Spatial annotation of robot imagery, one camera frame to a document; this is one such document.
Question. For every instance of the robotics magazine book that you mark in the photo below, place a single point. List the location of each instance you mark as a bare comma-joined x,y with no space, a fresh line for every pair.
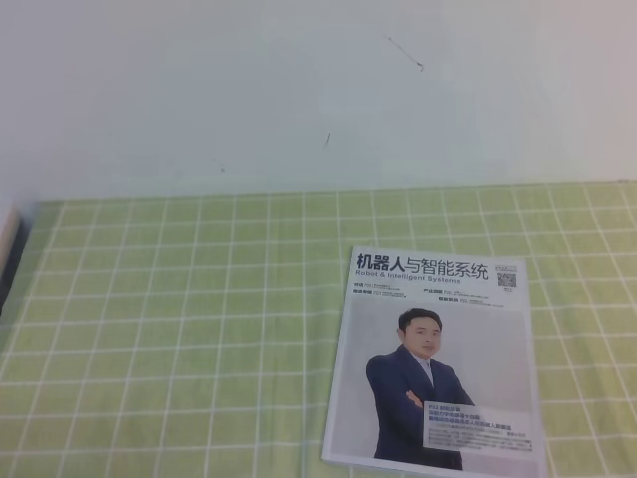
435,370

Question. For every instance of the green checked tablecloth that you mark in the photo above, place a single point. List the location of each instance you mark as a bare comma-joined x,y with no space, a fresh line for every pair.
195,337

